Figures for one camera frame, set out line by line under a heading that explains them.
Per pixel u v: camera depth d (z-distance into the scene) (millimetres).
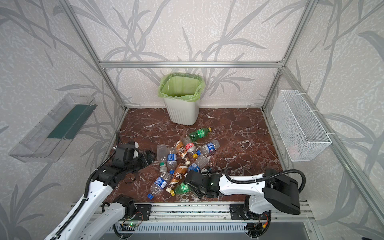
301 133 623
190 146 927
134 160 637
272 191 417
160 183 800
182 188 764
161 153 907
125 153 570
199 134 988
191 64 978
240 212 724
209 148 932
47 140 642
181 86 1062
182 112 961
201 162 900
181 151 910
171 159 866
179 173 823
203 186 594
